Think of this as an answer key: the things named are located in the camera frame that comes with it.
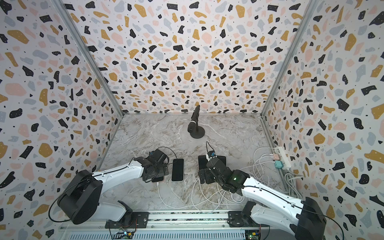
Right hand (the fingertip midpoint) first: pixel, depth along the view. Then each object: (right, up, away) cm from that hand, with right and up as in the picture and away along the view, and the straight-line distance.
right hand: (205, 172), depth 79 cm
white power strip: (+50, +8, +21) cm, 55 cm away
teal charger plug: (+47, 0, +16) cm, 50 cm away
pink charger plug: (+46, +5, +18) cm, 50 cm away
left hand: (-26, -3, +10) cm, 28 cm away
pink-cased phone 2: (-1, +1, +20) cm, 20 cm away
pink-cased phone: (-27, -7, +8) cm, 29 cm away
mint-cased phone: (-17, -2, +11) cm, 20 cm away
